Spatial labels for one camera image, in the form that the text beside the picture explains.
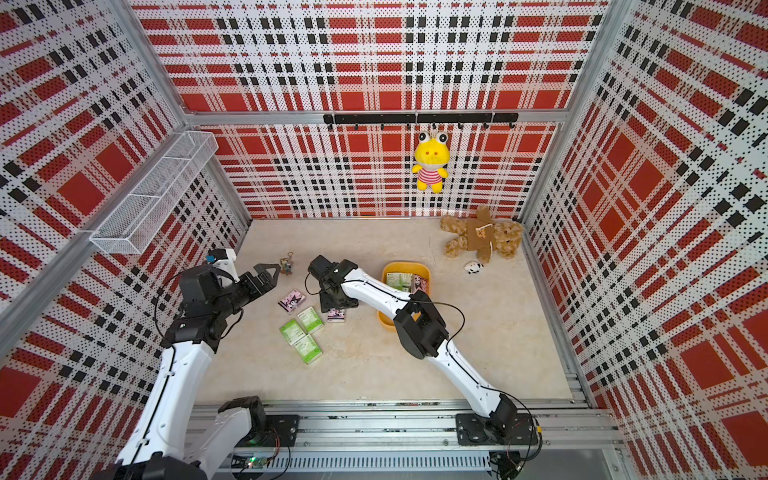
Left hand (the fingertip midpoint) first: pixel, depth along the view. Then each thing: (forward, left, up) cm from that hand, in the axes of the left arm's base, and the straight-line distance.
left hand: (274, 273), depth 78 cm
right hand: (+2, -14, -20) cm, 24 cm away
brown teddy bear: (+27, -63, -16) cm, 71 cm away
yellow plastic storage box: (+17, -35, -22) cm, 45 cm away
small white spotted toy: (+17, -59, -21) cm, 65 cm away
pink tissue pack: (-2, -13, -21) cm, 25 cm away
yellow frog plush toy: (+37, -44, +10) cm, 58 cm away
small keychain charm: (+19, +9, -23) cm, 31 cm away
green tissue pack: (-4, -5, -20) cm, 21 cm away
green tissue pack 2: (-8, -1, -20) cm, 21 cm away
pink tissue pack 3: (+3, +3, -20) cm, 21 cm away
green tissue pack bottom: (-13, -6, -21) cm, 25 cm away
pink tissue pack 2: (+9, -39, -19) cm, 45 cm away
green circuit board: (-40, +2, -21) cm, 45 cm away
